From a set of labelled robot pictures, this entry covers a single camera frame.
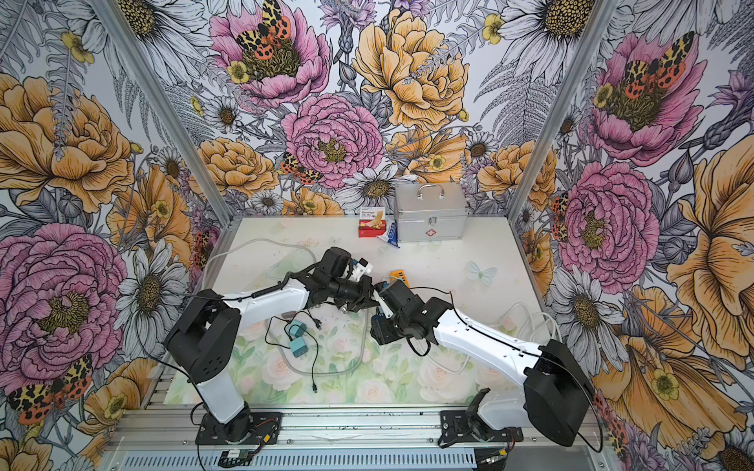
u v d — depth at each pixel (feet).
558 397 1.35
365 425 2.51
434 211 3.55
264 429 2.41
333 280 2.41
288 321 3.00
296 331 2.93
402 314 2.02
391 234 3.67
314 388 2.65
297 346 2.81
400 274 3.35
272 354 2.86
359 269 2.73
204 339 1.57
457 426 2.44
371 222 3.80
